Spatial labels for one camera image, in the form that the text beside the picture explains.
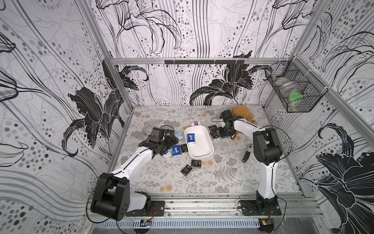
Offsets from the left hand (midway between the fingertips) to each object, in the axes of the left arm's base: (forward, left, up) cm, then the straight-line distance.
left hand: (175, 145), depth 87 cm
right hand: (+17, -34, -8) cm, 38 cm away
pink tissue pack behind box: (+22, -12, -6) cm, 26 cm away
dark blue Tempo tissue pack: (0, 0, -6) cm, 6 cm away
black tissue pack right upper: (+19, -25, -7) cm, 32 cm away
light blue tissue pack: (+11, -1, -6) cm, 12 cm away
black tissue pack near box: (+2, -5, -6) cm, 8 cm away
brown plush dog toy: (+20, -42, +11) cm, 47 cm away
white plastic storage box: (+4, -18, -8) cm, 20 cm away
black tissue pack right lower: (+14, -26, -7) cm, 30 cm away
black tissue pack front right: (-8, -13, -6) cm, 17 cm away
